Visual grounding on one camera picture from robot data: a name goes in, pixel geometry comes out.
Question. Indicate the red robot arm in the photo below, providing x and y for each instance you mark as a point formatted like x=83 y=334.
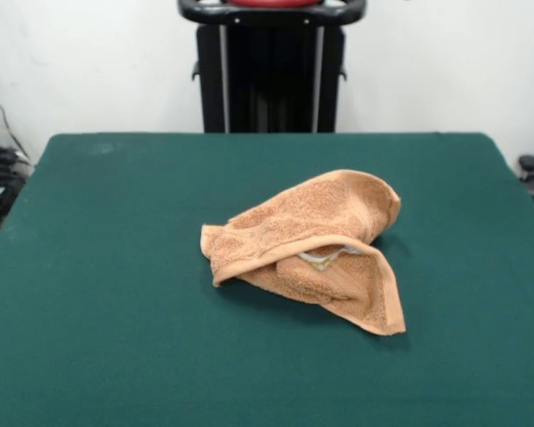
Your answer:
x=273 y=2

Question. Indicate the orange terry towel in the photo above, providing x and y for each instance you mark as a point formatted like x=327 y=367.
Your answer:
x=320 y=213

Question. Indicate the dark green table cloth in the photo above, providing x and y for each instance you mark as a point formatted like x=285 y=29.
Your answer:
x=115 y=289

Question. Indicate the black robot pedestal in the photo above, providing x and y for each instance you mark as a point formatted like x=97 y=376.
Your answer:
x=271 y=75

